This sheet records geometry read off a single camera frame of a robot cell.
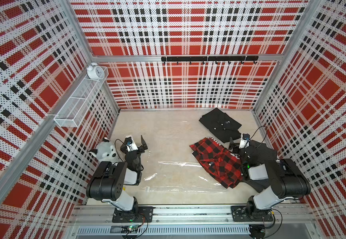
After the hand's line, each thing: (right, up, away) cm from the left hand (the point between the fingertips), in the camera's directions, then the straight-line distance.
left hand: (137, 137), depth 89 cm
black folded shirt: (+57, +8, +20) cm, 61 cm away
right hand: (+64, 0, +3) cm, 64 cm away
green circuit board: (+3, -42, -19) cm, 46 cm away
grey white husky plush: (-12, -6, -14) cm, 19 cm away
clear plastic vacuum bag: (+21, -18, +2) cm, 28 cm away
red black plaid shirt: (+53, -18, -2) cm, 56 cm away
